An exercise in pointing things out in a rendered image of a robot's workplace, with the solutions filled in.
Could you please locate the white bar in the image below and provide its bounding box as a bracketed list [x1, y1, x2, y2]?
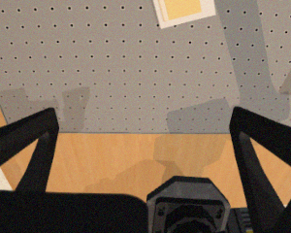
[159, 0, 169, 21]

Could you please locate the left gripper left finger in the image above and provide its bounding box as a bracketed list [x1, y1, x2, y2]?
[0, 108, 59, 191]

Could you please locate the white cassette with copper tabs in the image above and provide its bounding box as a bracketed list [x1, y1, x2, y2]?
[153, 0, 215, 29]

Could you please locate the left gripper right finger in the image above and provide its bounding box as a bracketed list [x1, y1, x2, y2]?
[229, 107, 291, 233]

